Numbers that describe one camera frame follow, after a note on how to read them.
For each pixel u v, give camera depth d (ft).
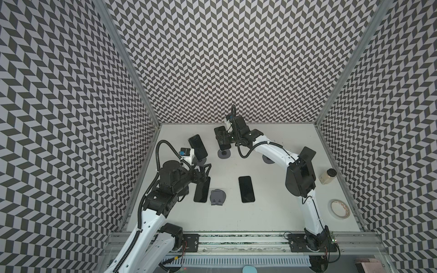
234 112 2.62
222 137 2.69
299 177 1.80
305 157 1.83
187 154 2.04
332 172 2.77
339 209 2.77
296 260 2.32
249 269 2.18
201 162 3.15
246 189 2.96
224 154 3.42
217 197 2.77
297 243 2.44
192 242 2.36
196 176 2.08
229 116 2.72
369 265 2.14
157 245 1.85
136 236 1.41
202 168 2.10
